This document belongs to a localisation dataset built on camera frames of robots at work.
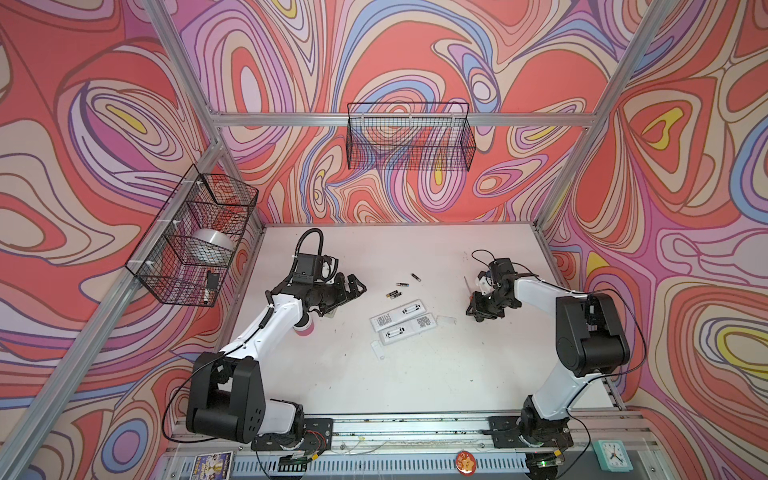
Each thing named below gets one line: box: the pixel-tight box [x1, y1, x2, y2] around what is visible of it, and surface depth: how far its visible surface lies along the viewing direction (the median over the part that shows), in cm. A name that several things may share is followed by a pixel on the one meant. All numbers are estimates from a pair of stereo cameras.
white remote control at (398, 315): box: [369, 299, 427, 332], surface depth 95 cm
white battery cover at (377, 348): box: [370, 340, 385, 361], surface depth 89 cm
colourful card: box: [190, 451, 234, 480], surface depth 69 cm
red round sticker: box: [455, 450, 477, 477], surface depth 71 cm
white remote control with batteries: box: [378, 313, 438, 346], surface depth 92 cm
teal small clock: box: [592, 440, 634, 472], surface depth 70 cm
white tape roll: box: [190, 228, 235, 266], surface depth 74 cm
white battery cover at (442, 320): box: [436, 315, 457, 326], surface depth 95 cm
